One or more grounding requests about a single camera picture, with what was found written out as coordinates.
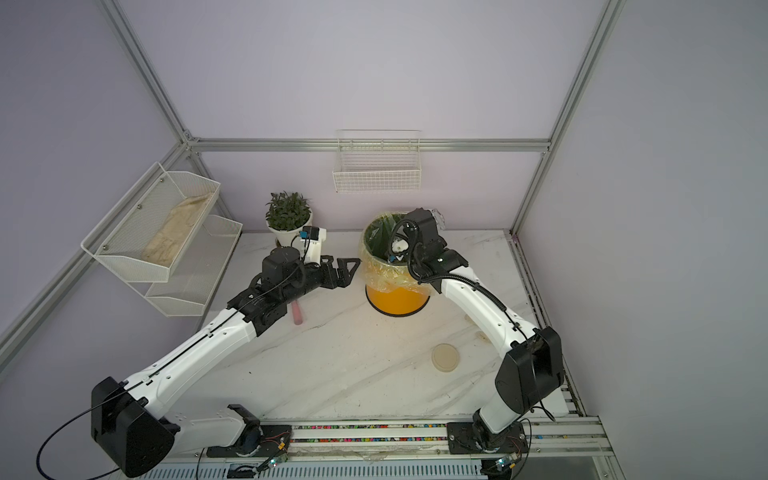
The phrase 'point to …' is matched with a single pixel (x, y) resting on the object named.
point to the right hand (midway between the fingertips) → (431, 216)
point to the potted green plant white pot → (287, 214)
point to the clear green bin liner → (383, 271)
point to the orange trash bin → (396, 299)
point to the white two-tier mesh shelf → (162, 238)
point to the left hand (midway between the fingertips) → (345, 263)
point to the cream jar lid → (445, 357)
